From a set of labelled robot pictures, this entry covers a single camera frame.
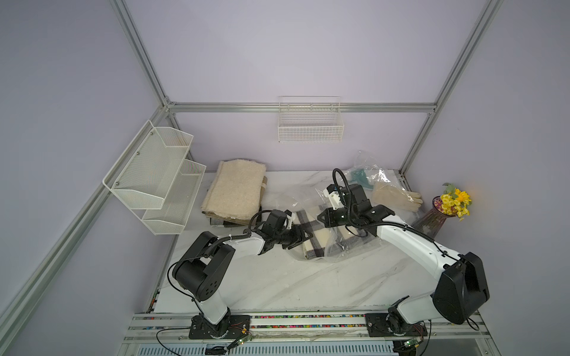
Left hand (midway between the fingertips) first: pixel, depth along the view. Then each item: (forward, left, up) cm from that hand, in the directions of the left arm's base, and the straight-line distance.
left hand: (308, 239), depth 88 cm
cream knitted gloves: (+28, -44, -7) cm, 52 cm away
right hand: (+3, -4, +9) cm, 11 cm away
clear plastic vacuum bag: (+15, +1, +4) cm, 15 cm away
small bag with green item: (+38, -31, 0) cm, 49 cm away
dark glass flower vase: (+5, -48, +6) cm, 49 cm away
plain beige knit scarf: (+22, +32, +5) cm, 39 cm away
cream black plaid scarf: (+2, -9, -5) cm, 11 cm away
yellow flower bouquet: (+5, -50, +18) cm, 54 cm away
